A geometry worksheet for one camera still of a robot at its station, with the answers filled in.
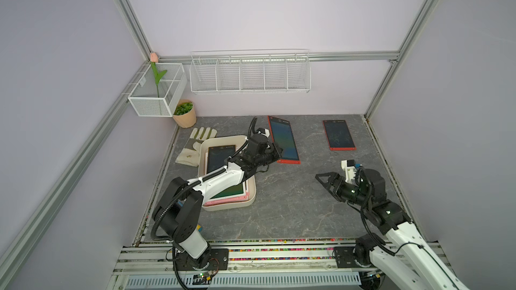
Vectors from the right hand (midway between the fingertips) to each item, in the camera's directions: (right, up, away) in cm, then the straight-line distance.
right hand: (319, 179), depth 75 cm
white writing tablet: (-32, -8, +16) cm, 37 cm away
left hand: (-11, +10, +8) cm, 17 cm away
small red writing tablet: (+21, +16, +38) cm, 46 cm away
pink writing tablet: (-32, -12, +12) cm, 37 cm away
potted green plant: (-65, +28, +33) cm, 78 cm away
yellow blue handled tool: (-47, -21, +6) cm, 52 cm away
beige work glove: (-60, +7, +30) cm, 68 cm away
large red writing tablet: (-12, +16, +17) cm, 26 cm away
